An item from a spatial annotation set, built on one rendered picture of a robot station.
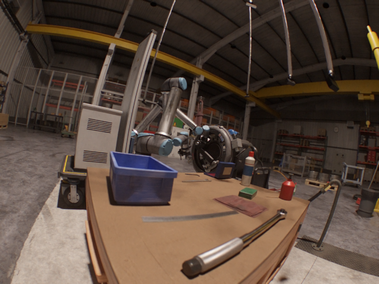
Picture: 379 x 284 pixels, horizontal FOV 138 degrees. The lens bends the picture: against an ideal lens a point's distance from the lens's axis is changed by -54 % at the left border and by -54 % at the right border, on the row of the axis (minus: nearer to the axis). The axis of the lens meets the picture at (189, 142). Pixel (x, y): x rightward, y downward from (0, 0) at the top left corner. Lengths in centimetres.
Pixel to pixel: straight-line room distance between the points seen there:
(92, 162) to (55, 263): 80
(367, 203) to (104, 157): 350
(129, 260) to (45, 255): 75
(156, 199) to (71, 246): 70
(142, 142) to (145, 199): 92
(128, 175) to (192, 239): 24
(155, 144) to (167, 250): 104
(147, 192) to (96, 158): 87
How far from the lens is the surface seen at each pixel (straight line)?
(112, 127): 130
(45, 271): 93
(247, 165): 104
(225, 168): 111
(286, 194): 91
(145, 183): 48
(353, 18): 1104
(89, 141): 128
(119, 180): 46
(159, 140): 128
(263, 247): 43
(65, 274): 90
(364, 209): 314
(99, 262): 53
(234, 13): 978
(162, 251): 34
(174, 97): 140
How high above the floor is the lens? 69
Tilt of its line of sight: level
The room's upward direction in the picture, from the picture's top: 10 degrees clockwise
